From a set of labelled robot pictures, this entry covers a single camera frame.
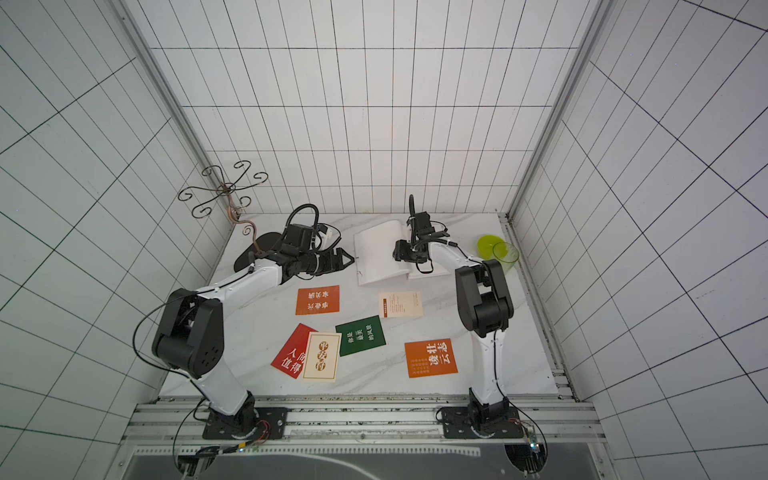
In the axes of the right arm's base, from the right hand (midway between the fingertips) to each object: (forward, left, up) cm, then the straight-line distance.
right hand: (404, 248), depth 102 cm
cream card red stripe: (-19, +2, -6) cm, 20 cm away
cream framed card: (-37, +22, -5) cm, 43 cm away
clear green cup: (+4, -37, -5) cm, 38 cm away
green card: (-30, +12, -5) cm, 33 cm away
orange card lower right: (-35, -9, -6) cm, 37 cm away
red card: (-38, +31, -5) cm, 50 cm away
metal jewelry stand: (+17, +72, +11) cm, 75 cm away
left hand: (-13, +19, +6) cm, 24 cm away
